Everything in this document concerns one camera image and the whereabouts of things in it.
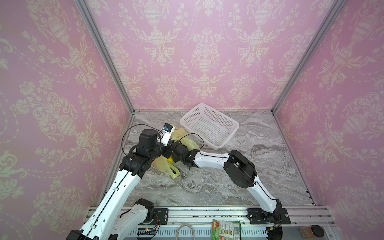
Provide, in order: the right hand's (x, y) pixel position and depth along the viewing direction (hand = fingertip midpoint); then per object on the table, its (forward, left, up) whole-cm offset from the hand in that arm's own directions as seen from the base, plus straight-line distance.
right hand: (176, 150), depth 95 cm
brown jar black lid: (-45, -60, +4) cm, 75 cm away
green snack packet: (-43, -25, -1) cm, 50 cm away
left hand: (-8, -2, +22) cm, 24 cm away
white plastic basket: (+20, -27, -2) cm, 34 cm away
